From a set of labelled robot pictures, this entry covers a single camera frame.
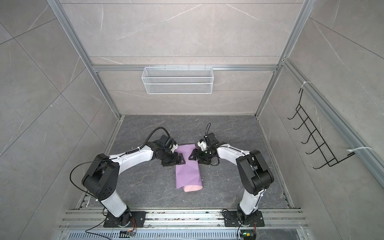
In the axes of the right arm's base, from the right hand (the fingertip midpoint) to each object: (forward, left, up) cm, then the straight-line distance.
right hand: (194, 158), depth 91 cm
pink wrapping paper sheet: (-12, +3, +3) cm, 13 cm away
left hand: (-2, +8, +1) cm, 9 cm away
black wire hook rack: (-17, -55, +28) cm, 64 cm away
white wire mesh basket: (+46, +10, +26) cm, 54 cm away
